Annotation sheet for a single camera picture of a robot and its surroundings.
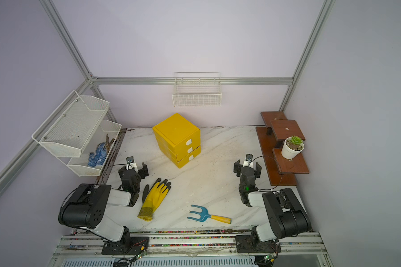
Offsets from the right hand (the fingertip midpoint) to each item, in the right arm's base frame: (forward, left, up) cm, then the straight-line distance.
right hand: (248, 163), depth 93 cm
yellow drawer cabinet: (+7, +38, +14) cm, 41 cm away
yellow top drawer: (+8, +32, +11) cm, 35 cm away
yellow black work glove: (-17, +53, -6) cm, 56 cm away
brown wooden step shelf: (-10, -13, +8) cm, 18 cm away
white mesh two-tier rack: (+5, +86, +23) cm, 89 cm away
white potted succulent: (-1, -18, +16) cm, 24 cm away
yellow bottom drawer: (+7, +35, -2) cm, 35 cm away
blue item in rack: (0, +82, +7) cm, 82 cm away
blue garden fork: (-26, +25, -8) cm, 37 cm away
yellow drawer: (+7, +35, +5) cm, 35 cm away
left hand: (+1, +65, -1) cm, 65 cm away
